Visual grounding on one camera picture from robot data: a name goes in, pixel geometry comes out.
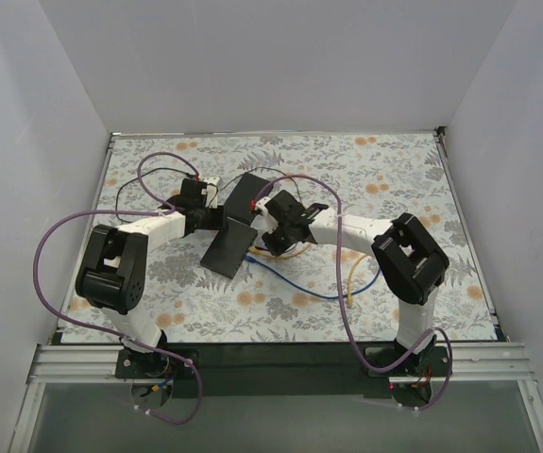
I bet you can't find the yellow ethernet cable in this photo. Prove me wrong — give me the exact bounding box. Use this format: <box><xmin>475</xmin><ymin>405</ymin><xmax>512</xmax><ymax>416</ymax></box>
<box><xmin>345</xmin><ymin>254</ymin><xmax>371</xmax><ymax>310</ymax></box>
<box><xmin>246</xmin><ymin>240</ymin><xmax>319</xmax><ymax>260</ymax></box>

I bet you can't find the blue ethernet cable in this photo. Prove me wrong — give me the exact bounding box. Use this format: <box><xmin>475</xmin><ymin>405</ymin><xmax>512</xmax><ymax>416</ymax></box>
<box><xmin>244</xmin><ymin>251</ymin><xmax>382</xmax><ymax>301</ymax></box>

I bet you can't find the black network switch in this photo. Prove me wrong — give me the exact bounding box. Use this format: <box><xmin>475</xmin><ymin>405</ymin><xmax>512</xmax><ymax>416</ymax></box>
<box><xmin>223</xmin><ymin>174</ymin><xmax>272</xmax><ymax>226</ymax></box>
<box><xmin>200</xmin><ymin>219</ymin><xmax>258</xmax><ymax>279</ymax></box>

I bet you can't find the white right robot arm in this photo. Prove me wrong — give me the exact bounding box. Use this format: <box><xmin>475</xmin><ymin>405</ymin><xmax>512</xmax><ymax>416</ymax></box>
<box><xmin>253</xmin><ymin>197</ymin><xmax>450</xmax><ymax>365</ymax></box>

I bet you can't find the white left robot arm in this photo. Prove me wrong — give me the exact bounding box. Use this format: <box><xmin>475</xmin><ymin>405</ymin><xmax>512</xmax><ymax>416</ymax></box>
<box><xmin>76</xmin><ymin>206</ymin><xmax>227</xmax><ymax>377</ymax></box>

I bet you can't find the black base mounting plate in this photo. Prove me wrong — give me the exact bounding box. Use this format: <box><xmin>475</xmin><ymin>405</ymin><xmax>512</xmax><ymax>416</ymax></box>
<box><xmin>114</xmin><ymin>342</ymin><xmax>448</xmax><ymax>398</ymax></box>

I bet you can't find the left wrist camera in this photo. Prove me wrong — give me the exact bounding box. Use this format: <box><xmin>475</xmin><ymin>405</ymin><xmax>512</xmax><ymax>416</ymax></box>
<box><xmin>169</xmin><ymin>176</ymin><xmax>222</xmax><ymax>210</ymax></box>

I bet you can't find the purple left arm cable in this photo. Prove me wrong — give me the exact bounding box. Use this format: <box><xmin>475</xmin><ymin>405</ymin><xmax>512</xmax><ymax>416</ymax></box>
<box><xmin>31</xmin><ymin>151</ymin><xmax>206</xmax><ymax>426</ymax></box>

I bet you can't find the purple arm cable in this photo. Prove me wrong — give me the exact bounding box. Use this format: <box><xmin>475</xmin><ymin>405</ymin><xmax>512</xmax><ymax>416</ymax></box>
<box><xmin>31</xmin><ymin>151</ymin><xmax>206</xmax><ymax>426</ymax></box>
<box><xmin>254</xmin><ymin>174</ymin><xmax>452</xmax><ymax>410</ymax></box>

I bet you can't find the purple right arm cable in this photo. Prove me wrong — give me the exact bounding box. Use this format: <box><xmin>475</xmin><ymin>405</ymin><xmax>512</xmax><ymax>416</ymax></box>
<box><xmin>254</xmin><ymin>174</ymin><xmax>452</xmax><ymax>410</ymax></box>

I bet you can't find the aluminium frame rail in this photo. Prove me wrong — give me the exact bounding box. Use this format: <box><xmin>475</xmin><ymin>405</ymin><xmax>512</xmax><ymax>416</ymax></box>
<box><xmin>28</xmin><ymin>342</ymin><xmax>536</xmax><ymax>383</ymax></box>

